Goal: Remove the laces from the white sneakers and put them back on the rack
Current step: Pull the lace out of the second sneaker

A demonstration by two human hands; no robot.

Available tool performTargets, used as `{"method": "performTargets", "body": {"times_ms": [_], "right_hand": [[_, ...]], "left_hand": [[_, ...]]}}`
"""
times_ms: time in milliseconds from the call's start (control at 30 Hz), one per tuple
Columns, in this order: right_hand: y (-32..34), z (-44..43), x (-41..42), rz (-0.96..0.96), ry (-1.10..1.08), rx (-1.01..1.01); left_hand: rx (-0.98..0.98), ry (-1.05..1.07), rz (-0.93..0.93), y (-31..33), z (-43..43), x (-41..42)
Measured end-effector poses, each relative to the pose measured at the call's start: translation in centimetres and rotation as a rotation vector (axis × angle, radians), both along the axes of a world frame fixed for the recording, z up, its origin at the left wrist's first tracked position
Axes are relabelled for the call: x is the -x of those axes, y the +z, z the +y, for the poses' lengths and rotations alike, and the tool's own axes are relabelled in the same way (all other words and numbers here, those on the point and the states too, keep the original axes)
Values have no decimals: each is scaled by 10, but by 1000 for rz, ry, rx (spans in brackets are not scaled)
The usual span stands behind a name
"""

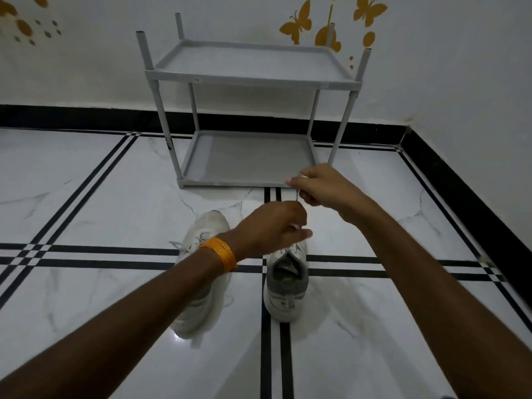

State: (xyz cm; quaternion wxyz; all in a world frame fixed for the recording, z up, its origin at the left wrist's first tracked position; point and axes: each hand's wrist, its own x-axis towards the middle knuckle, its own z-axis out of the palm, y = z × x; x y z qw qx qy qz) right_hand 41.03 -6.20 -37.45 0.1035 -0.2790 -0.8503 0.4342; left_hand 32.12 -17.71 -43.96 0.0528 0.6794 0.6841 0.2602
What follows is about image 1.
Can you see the person's right hand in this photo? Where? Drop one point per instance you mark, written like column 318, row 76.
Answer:
column 332, row 189

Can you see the yellow hanging butterfly wall sticker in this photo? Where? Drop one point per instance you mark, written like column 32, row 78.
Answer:
column 322, row 39

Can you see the yellow oval wall sticker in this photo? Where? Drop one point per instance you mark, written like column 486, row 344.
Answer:
column 369, row 39

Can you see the person's right forearm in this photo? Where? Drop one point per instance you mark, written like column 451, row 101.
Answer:
column 436, row 295

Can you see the cluster of yellow wall stickers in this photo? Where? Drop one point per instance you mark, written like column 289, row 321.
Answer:
column 24, row 28

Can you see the white sneaker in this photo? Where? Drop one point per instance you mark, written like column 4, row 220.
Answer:
column 284, row 303
column 208, row 228

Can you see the orange thread wristband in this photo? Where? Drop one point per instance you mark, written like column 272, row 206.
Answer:
column 220, row 253

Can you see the person's left forearm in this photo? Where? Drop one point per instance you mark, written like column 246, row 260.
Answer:
column 104, row 328

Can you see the small yellow butterfly wall sticker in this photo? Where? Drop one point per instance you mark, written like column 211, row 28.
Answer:
column 304, row 16
column 363, row 10

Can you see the person's left hand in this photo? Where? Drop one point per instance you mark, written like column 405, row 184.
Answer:
column 270, row 230

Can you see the grey two-tier shoe rack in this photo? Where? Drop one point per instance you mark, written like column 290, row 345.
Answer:
column 249, row 62

